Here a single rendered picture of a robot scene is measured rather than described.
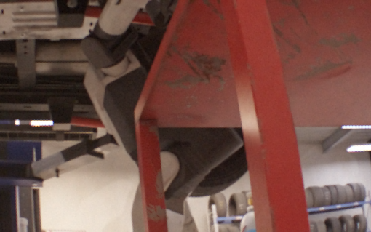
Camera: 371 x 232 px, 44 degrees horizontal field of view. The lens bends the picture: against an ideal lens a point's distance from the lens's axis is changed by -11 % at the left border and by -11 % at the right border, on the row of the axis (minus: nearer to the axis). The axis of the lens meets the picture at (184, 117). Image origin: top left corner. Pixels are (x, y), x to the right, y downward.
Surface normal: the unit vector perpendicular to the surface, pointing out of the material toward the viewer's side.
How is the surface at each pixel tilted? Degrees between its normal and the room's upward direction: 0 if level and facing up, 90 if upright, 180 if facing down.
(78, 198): 90
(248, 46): 90
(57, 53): 144
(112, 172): 90
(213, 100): 180
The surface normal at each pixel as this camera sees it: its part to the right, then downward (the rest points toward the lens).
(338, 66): 0.11, 0.92
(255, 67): 0.25, -0.40
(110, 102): -0.62, 0.07
